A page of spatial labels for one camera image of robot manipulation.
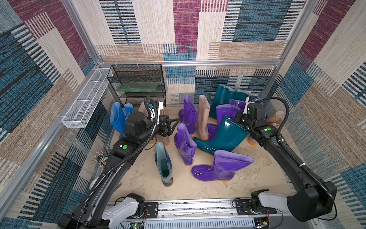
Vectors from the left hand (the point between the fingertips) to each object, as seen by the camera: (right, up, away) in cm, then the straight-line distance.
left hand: (174, 118), depth 65 cm
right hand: (+35, +2, +14) cm, 38 cm away
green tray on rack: (-26, +20, +29) cm, 44 cm away
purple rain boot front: (+23, -21, +1) cm, 31 cm away
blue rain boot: (-27, +6, +18) cm, 33 cm away
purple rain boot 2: (+29, +5, +16) cm, 33 cm away
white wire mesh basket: (-63, +5, +29) cm, 69 cm away
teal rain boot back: (+31, +16, +33) cm, 49 cm away
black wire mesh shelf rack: (-27, +32, +36) cm, 55 cm away
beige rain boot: (-8, -14, +27) cm, 31 cm away
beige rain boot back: (+15, +6, +14) cm, 22 cm away
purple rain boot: (+7, +2, +19) cm, 20 cm away
